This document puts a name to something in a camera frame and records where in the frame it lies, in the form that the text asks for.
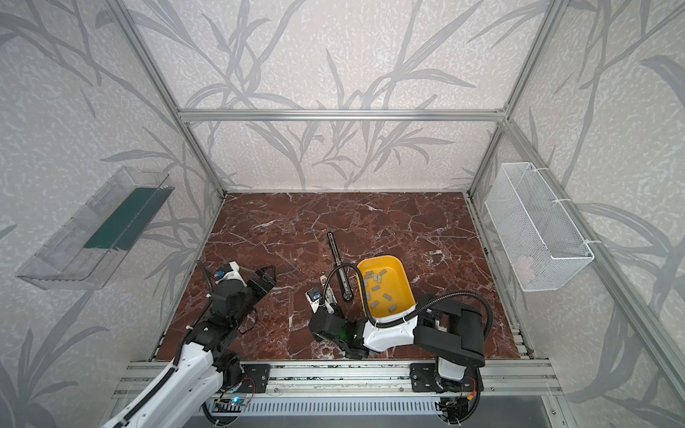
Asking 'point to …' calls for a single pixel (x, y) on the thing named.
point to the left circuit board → (232, 405)
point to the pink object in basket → (525, 268)
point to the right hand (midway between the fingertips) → (312, 304)
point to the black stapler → (345, 290)
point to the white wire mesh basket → (540, 244)
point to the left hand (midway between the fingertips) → (273, 265)
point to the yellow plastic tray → (389, 291)
